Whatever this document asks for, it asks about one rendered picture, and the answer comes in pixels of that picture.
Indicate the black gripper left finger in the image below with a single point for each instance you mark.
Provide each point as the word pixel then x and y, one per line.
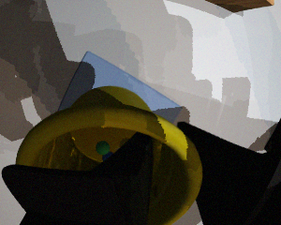
pixel 116 192

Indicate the yellow cup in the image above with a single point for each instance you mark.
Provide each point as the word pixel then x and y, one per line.
pixel 67 140

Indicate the dark green marble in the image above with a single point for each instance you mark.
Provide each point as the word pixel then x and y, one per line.
pixel 102 148

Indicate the brown rectangular bar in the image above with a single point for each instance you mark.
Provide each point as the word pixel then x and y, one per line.
pixel 241 5

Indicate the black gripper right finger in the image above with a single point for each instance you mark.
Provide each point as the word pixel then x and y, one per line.
pixel 236 181

